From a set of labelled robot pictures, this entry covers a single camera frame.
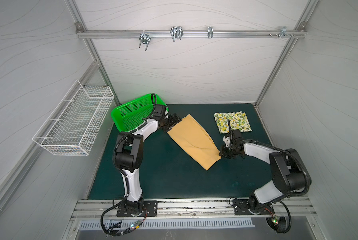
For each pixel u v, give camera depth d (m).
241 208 0.73
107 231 0.67
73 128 0.68
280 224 0.71
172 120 0.86
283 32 0.76
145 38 0.80
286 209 0.71
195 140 0.99
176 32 0.77
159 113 0.78
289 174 0.46
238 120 1.08
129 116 1.11
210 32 0.78
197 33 0.79
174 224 0.70
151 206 0.74
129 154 0.51
